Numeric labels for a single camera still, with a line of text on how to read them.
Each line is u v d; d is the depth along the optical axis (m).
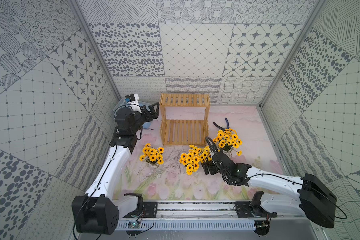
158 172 0.87
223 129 1.06
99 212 0.38
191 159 0.73
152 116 0.67
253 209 0.66
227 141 0.82
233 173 0.62
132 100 0.63
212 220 0.73
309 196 0.41
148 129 1.06
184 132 1.04
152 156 0.76
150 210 0.74
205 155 0.76
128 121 0.55
